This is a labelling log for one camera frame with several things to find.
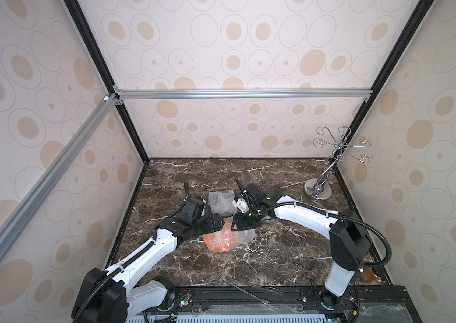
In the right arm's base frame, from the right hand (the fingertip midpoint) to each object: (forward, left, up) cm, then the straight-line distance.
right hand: (241, 225), depth 84 cm
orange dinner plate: (-5, +8, -4) cm, 10 cm away
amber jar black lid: (-16, -48, -4) cm, 50 cm away
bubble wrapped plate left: (+15, +10, -6) cm, 19 cm away
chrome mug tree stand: (+26, -40, -7) cm, 49 cm away
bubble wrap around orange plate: (-4, -1, -3) cm, 5 cm away
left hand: (-1, +8, +3) cm, 8 cm away
